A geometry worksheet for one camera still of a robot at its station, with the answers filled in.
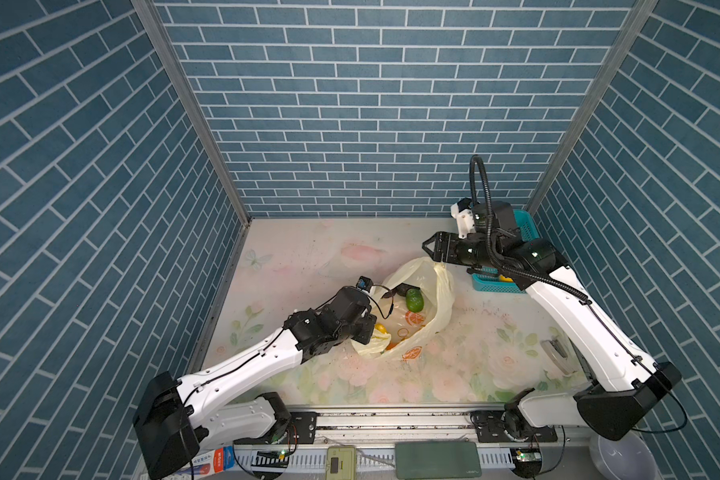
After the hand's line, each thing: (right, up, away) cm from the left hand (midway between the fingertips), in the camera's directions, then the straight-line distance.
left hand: (374, 320), depth 77 cm
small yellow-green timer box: (-7, -30, -9) cm, 33 cm away
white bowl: (+60, -31, -7) cm, 68 cm away
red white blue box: (-37, -30, -9) cm, 48 cm away
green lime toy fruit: (+12, +3, +14) cm, 19 cm away
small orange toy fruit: (+2, -5, +9) cm, 10 cm away
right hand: (+13, +20, -6) cm, 25 cm away
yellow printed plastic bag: (+10, -7, +14) cm, 19 cm away
